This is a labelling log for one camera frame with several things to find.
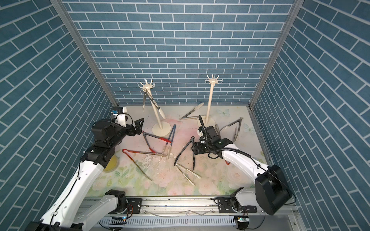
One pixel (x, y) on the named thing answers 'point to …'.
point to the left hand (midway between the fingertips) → (140, 117)
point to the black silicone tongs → (192, 141)
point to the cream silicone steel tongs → (160, 110)
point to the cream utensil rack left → (161, 128)
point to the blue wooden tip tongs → (174, 128)
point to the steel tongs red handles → (227, 162)
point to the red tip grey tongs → (164, 139)
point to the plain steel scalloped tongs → (237, 132)
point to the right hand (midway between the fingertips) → (198, 147)
